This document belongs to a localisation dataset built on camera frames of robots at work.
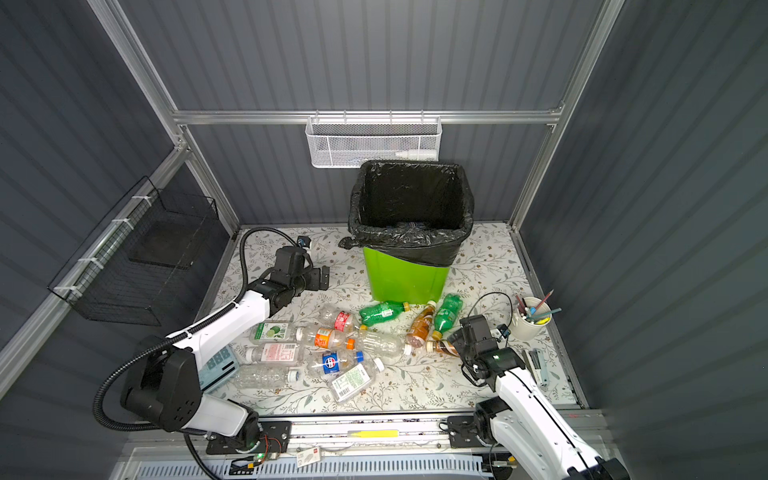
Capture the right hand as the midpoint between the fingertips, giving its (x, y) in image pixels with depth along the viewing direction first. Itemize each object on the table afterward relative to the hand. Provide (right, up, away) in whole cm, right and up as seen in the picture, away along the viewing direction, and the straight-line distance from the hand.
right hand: (463, 346), depth 84 cm
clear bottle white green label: (-30, -8, -5) cm, 32 cm away
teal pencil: (+21, +8, +2) cm, 22 cm away
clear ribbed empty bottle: (-57, -9, +1) cm, 58 cm away
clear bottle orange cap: (-40, +2, 0) cm, 40 cm away
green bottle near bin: (-4, +8, +6) cm, 10 cm away
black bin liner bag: (-11, +41, +14) cm, 44 cm away
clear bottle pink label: (-53, -1, -1) cm, 53 cm away
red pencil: (+24, +13, +1) cm, 27 cm away
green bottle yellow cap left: (-23, +8, +6) cm, 26 cm away
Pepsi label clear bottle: (-36, -3, -4) cm, 36 cm away
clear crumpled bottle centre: (-23, +1, 0) cm, 23 cm away
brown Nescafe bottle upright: (-12, +5, +5) cm, 13 cm away
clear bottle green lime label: (-56, +3, +3) cm, 56 cm away
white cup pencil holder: (+17, +5, -1) cm, 18 cm away
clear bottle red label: (-37, +6, +5) cm, 37 cm away
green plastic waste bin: (-20, +17, +15) cm, 30 cm away
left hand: (-44, +22, +4) cm, 49 cm away
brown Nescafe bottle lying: (-5, 0, 0) cm, 5 cm away
